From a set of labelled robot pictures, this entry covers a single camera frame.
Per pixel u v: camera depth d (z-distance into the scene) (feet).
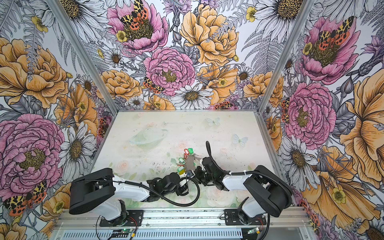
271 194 1.45
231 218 2.42
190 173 2.39
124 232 2.32
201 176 2.51
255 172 1.65
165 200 1.91
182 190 2.44
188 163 3.03
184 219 2.47
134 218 2.42
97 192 1.49
